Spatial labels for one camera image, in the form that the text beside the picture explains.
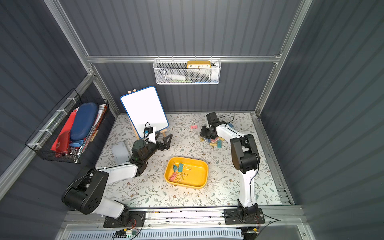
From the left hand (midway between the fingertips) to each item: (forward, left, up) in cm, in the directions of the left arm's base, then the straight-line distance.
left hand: (167, 134), depth 84 cm
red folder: (-14, +43, +13) cm, 47 cm away
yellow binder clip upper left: (+8, -21, -17) cm, 27 cm away
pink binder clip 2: (-19, -3, -16) cm, 25 cm away
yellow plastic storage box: (-18, -18, -19) cm, 31 cm away
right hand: (+11, -23, -13) cm, 29 cm away
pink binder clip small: (+5, -29, -14) cm, 32 cm away
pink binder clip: (+21, -14, -18) cm, 31 cm away
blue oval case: (0, +39, +14) cm, 41 cm away
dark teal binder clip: (-13, -4, -15) cm, 21 cm away
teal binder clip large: (+6, -33, -18) cm, 38 cm away
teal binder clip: (-11, -8, -19) cm, 23 cm away
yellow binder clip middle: (+4, -29, -16) cm, 33 cm away
